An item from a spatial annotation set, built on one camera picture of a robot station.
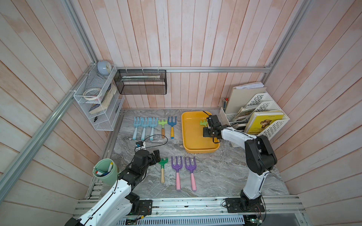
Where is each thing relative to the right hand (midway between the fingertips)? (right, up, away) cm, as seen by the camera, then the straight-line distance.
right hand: (207, 130), depth 100 cm
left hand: (-37, -14, -16) cm, 42 cm away
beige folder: (+19, +24, -8) cm, 32 cm away
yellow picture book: (+29, +7, -17) cm, 35 cm away
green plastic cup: (-62, -22, -21) cm, 69 cm away
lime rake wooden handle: (-33, +5, +11) cm, 35 cm away
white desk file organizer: (+34, +19, -11) cm, 40 cm away
